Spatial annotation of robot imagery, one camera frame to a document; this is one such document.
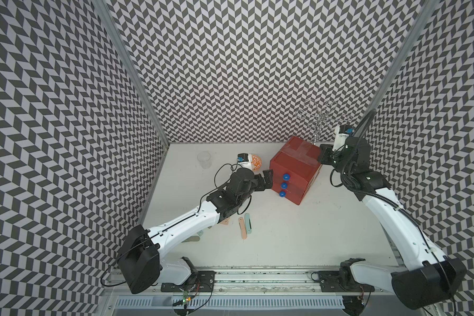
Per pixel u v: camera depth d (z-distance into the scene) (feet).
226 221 2.87
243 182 1.82
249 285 2.38
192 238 2.69
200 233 2.77
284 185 2.84
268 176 2.21
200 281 2.36
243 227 2.83
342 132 2.03
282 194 3.06
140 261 1.30
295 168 2.75
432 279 1.21
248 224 2.85
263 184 2.21
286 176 2.67
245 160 2.16
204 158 3.54
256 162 3.53
